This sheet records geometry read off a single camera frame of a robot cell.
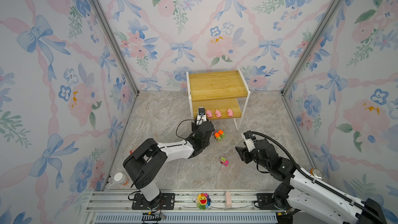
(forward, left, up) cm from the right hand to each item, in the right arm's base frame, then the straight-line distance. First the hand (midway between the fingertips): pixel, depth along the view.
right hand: (240, 144), depth 81 cm
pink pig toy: (+16, +4, +6) cm, 18 cm away
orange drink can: (-13, -34, -2) cm, 37 cm away
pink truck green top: (-6, +8, -9) cm, 13 cm away
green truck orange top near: (+10, +11, -10) cm, 18 cm away
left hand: (+15, +20, +7) cm, 26 cm away
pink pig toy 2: (+15, +11, +6) cm, 20 cm away
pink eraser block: (-23, +7, -10) cm, 26 cm away
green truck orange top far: (+12, +8, -9) cm, 17 cm away
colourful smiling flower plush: (-24, +19, -10) cm, 33 cm away
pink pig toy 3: (+15, +16, +6) cm, 23 cm away
